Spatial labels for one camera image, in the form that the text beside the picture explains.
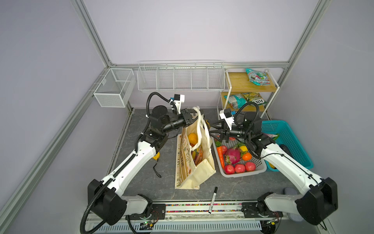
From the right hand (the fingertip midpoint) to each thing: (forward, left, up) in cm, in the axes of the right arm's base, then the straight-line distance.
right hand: (209, 129), depth 69 cm
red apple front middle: (-9, -19, -25) cm, 33 cm away
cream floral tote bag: (-16, +7, -1) cm, 17 cm away
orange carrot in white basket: (+2, -8, -24) cm, 25 cm away
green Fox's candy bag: (+37, -35, -13) cm, 53 cm away
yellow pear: (+8, +8, -20) cm, 23 cm away
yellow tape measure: (-1, +32, -29) cm, 43 cm away
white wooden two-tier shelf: (+35, -21, +2) cm, 41 cm away
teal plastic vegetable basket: (+13, -55, -26) cm, 62 cm away
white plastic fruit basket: (-10, -29, -22) cm, 38 cm away
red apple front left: (-10, -13, -26) cm, 30 cm away
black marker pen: (-24, -3, -31) cm, 39 cm away
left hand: (0, +3, +10) cm, 10 cm away
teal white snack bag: (+33, -22, -12) cm, 42 cm away
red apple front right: (-8, -25, -25) cm, 36 cm away
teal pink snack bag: (+35, -32, +5) cm, 47 cm away
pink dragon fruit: (-2, -16, -22) cm, 27 cm away
